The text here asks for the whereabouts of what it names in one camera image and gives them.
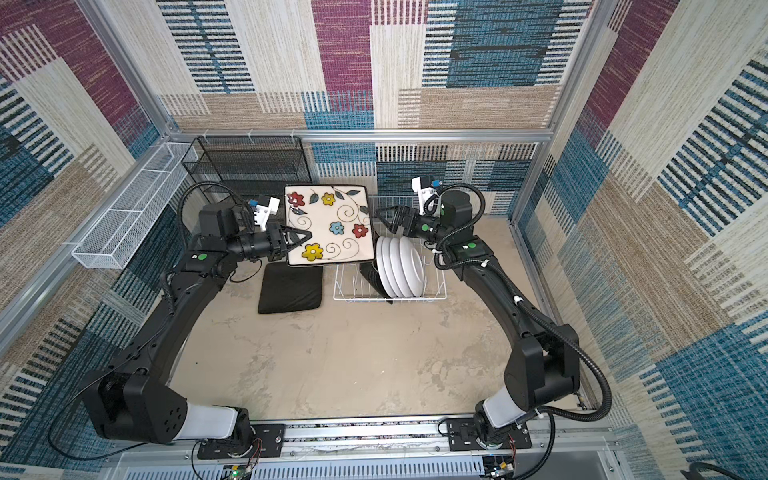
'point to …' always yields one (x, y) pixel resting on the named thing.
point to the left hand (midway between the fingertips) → (309, 232)
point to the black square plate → (290, 288)
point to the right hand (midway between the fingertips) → (385, 217)
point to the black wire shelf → (250, 166)
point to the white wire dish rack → (348, 282)
